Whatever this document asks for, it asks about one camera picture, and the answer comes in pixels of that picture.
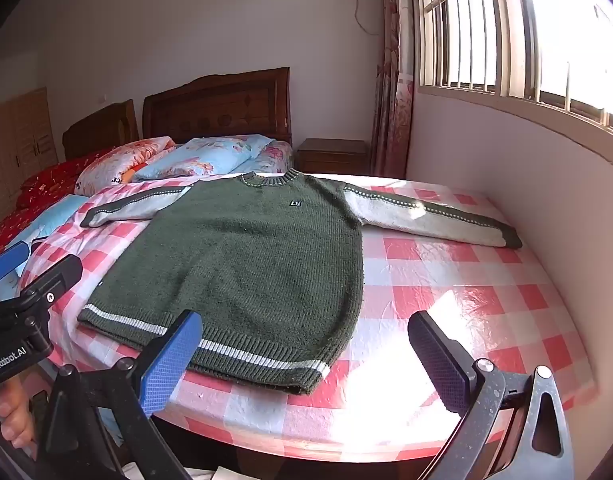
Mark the red patterned blanket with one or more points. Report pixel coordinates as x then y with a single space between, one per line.
41 185

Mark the small wooden headboard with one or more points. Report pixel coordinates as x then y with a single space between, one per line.
101 130

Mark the light blue floral pillow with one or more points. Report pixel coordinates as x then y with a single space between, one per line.
206 157

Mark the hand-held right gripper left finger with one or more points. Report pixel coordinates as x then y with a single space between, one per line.
171 360

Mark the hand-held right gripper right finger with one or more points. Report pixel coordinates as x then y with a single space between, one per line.
436 355

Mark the person's left hand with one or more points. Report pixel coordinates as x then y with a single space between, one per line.
11 420

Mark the large carved wooden headboard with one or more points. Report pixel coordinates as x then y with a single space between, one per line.
216 105

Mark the wooden nightstand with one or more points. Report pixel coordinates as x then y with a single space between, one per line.
331 155

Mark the light wooden wardrobe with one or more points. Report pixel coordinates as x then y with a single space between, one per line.
26 135

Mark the person's cream pants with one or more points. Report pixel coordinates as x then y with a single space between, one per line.
226 474

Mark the barred window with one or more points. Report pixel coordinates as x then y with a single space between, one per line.
466 35

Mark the red white checked tablecloth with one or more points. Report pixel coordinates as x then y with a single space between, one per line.
436 285

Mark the light blue bed sheet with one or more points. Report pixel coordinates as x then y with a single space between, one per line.
109 425

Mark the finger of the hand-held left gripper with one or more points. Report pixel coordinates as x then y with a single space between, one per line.
51 275
6 260

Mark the green knitted sweater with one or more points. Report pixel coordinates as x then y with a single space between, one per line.
256 260

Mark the pink floral curtain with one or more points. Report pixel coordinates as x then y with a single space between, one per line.
391 110

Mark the pink orange floral pillow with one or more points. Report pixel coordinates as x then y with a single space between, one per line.
116 165

